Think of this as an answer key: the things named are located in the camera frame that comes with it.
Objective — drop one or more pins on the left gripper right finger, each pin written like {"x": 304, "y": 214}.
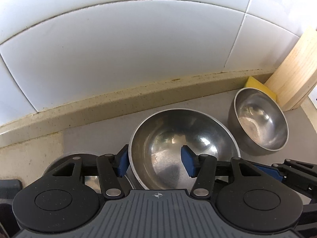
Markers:
{"x": 201, "y": 167}

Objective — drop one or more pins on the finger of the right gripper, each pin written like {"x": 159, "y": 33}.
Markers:
{"x": 270, "y": 170}

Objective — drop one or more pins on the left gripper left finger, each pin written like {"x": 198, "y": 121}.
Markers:
{"x": 110, "y": 167}

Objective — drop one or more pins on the large steel bowl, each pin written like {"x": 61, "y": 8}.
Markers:
{"x": 155, "y": 146}

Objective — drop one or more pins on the small steel bowl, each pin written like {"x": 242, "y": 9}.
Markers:
{"x": 257, "y": 123}

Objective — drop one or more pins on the large wooden cutting board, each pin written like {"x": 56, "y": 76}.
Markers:
{"x": 296, "y": 76}

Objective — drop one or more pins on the yellow sponge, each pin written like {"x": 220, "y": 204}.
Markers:
{"x": 254, "y": 83}

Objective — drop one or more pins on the black glass gas stove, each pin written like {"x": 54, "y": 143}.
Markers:
{"x": 9, "y": 189}

